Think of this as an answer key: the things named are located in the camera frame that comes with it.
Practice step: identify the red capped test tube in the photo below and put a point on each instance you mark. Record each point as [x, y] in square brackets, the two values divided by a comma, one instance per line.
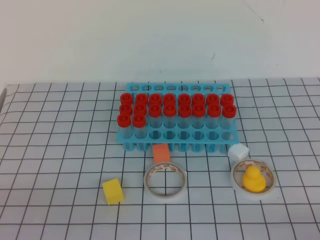
[139, 123]

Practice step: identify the blue test tube rack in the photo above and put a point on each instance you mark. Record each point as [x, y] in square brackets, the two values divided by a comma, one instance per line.
[183, 139]

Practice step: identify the middle row tube three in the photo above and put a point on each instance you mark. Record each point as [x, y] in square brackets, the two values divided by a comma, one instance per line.
[155, 115]

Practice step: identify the row tube three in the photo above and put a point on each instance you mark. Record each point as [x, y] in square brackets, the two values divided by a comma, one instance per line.
[155, 99]
[155, 115]

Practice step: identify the middle row tube four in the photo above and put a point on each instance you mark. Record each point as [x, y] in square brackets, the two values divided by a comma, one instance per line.
[170, 111]

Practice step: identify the row tube four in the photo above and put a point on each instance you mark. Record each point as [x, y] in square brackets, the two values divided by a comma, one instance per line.
[170, 111]
[169, 99]

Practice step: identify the back row tube three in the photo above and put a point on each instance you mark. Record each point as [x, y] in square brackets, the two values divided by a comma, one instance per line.
[155, 99]

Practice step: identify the middle row tube two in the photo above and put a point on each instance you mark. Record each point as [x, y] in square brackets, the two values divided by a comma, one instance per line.
[140, 109]

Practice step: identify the row tube two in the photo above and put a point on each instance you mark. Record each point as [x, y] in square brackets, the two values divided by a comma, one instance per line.
[140, 109]
[141, 98]

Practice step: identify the back row tube four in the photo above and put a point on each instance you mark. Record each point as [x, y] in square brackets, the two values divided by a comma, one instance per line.
[169, 99]

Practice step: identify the middle row tube five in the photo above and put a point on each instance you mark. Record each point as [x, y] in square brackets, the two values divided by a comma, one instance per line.
[184, 115]

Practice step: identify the row tube five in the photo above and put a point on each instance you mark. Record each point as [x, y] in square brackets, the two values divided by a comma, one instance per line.
[184, 115]
[184, 99]

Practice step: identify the back row tube two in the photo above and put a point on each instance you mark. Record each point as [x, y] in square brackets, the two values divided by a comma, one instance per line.
[141, 98]

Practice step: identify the back row tube five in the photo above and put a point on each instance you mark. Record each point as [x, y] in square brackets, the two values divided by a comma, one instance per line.
[184, 99]

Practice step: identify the front row left test tube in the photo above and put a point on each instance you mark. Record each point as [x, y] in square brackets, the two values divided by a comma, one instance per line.
[124, 125]

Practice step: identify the middle row tube one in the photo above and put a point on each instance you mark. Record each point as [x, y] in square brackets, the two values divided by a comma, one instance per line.
[126, 108]

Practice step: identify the row tube one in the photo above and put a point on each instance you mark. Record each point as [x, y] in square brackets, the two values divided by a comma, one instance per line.
[126, 98]
[126, 108]

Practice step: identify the middle row tube six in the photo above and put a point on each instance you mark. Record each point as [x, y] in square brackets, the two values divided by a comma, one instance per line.
[198, 115]

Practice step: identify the row tube six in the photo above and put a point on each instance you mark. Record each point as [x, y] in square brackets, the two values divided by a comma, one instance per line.
[198, 99]
[198, 115]

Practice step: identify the back row tube one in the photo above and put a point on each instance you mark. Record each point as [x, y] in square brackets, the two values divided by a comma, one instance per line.
[126, 98]

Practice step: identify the back row tube six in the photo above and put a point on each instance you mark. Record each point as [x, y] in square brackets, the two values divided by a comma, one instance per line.
[198, 99]

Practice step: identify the middle row tube seven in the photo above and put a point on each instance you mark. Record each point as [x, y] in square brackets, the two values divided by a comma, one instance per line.
[213, 114]

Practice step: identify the row tube seven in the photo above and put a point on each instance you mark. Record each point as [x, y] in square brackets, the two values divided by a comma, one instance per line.
[212, 99]
[213, 114]

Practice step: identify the back row tube seven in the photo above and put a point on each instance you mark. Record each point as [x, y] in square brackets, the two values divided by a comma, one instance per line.
[212, 99]

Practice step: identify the middle row tube eight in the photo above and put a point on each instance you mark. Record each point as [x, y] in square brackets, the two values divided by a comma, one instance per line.
[228, 116]

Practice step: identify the row tube eight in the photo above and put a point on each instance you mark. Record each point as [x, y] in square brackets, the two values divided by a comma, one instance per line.
[226, 99]
[228, 116]

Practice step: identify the back row tube eight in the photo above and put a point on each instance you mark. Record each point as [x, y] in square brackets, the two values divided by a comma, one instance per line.
[226, 99]

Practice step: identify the orange cube block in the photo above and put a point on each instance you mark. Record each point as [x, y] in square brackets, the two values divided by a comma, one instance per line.
[161, 153]

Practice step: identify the left white tape roll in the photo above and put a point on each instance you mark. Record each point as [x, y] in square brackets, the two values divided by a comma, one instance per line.
[161, 167]

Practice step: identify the white tape roll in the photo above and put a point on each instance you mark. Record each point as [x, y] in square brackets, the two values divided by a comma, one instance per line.
[161, 167]
[237, 172]

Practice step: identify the white cube block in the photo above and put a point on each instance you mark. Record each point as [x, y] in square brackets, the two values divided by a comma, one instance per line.
[238, 152]

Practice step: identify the yellow cube block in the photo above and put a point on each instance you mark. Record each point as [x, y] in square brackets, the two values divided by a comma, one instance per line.
[113, 191]

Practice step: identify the yellow rubber duck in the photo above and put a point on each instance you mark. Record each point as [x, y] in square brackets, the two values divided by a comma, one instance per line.
[253, 180]

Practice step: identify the right white tape roll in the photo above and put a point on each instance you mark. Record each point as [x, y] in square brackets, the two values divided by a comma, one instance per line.
[237, 172]

